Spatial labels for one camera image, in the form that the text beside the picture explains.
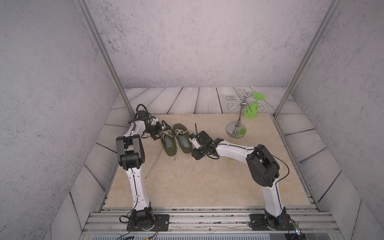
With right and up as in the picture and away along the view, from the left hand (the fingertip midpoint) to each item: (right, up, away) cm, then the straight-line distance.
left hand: (168, 129), depth 102 cm
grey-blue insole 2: (+10, -8, 0) cm, 13 cm away
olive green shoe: (0, -1, 0) cm, 1 cm away
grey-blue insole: (+1, -9, -1) cm, 9 cm away
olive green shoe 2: (+7, 0, 0) cm, 7 cm away
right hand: (+18, -14, -8) cm, 24 cm away
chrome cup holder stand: (+49, 0, +9) cm, 50 cm away
